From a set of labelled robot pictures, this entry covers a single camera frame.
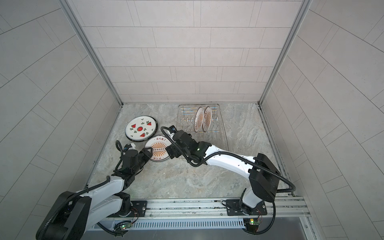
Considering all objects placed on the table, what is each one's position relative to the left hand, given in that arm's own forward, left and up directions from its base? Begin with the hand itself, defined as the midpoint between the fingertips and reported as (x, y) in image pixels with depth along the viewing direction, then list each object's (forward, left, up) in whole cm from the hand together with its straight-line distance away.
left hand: (155, 147), depth 88 cm
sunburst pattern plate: (+20, -31, +2) cm, 37 cm away
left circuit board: (-37, +6, 0) cm, 38 cm away
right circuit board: (-37, -51, -4) cm, 63 cm away
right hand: (-4, -12, +10) cm, 16 cm away
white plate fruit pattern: (+15, +13, -2) cm, 20 cm away
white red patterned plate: (+3, -1, -2) cm, 4 cm away
